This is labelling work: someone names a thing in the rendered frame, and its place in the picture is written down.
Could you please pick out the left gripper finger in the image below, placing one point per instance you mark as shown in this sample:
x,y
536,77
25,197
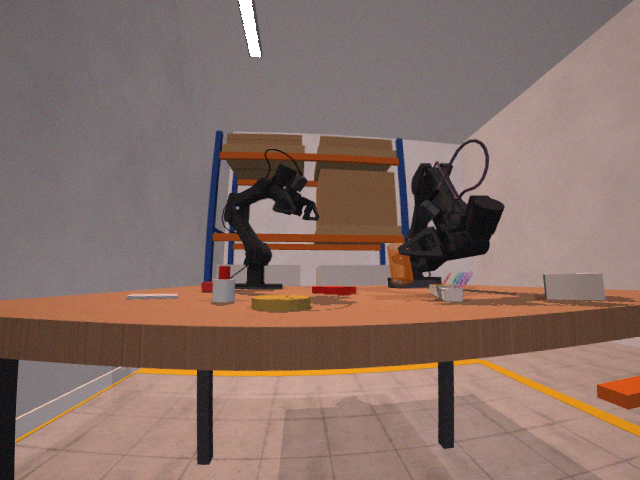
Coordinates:
x,y
434,251
421,265

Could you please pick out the orange translucent pill bottle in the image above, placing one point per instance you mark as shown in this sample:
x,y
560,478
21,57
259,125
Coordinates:
x,y
400,265

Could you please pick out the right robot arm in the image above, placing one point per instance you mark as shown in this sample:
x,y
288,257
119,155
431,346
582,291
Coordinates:
x,y
258,252

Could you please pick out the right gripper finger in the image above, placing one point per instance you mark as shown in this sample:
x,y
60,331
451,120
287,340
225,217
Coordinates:
x,y
311,206
284,196

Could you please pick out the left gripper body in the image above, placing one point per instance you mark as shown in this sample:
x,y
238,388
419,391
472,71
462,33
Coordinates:
x,y
443,238

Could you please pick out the pale pink flat square slab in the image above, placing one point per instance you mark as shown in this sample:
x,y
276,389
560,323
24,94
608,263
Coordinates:
x,y
151,296

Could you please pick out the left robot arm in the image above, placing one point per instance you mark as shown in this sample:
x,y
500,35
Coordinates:
x,y
484,212

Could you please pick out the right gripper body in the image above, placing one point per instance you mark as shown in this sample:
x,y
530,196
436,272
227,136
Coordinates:
x,y
297,199

